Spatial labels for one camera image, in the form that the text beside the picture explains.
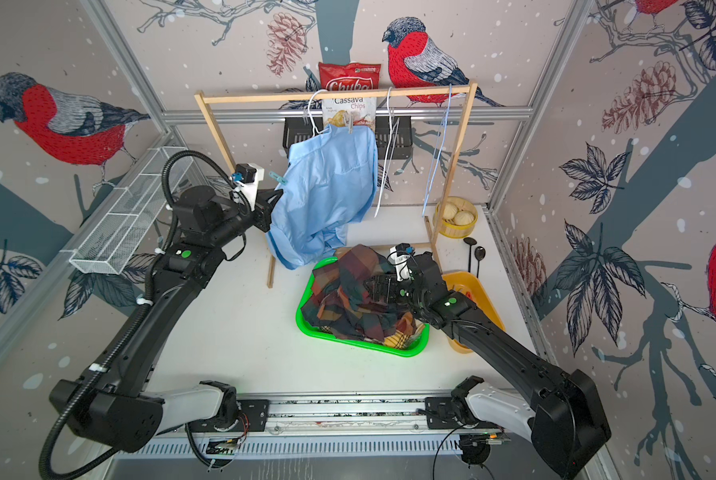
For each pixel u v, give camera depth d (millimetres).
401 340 796
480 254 1053
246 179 552
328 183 808
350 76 837
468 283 925
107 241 716
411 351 761
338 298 833
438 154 1122
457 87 629
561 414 383
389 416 750
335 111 873
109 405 368
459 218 1113
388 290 685
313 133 697
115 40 757
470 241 1091
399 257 713
